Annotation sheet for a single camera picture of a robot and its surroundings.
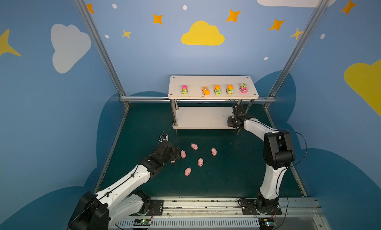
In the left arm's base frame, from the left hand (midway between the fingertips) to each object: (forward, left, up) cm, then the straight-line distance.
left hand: (174, 149), depth 84 cm
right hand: (+25, -39, -1) cm, 47 cm away
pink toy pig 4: (+3, -24, -9) cm, 26 cm away
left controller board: (-34, +13, -10) cm, 38 cm away
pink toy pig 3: (-4, +1, -9) cm, 10 cm away
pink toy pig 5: (-4, -16, -9) cm, 18 cm away
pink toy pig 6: (-9, -8, -9) cm, 15 cm away
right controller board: (-34, -47, -11) cm, 59 cm away
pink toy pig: (+7, -12, -9) cm, 16 cm away
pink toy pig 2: (+1, -5, -8) cm, 10 cm away
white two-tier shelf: (+53, -22, -13) cm, 59 cm away
